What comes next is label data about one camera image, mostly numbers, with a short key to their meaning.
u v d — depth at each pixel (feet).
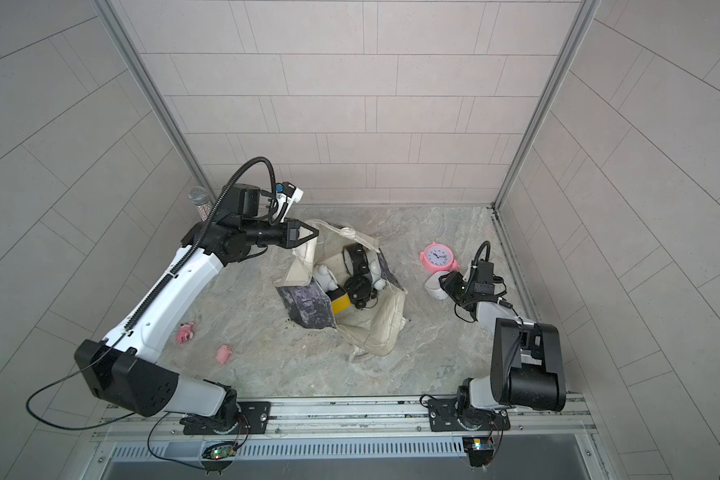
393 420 2.33
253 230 1.95
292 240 2.03
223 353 2.59
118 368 1.24
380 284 2.86
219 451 2.11
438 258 3.25
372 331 2.66
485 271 2.33
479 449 2.23
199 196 2.63
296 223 2.05
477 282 2.32
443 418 2.32
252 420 2.31
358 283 2.98
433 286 2.98
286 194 2.08
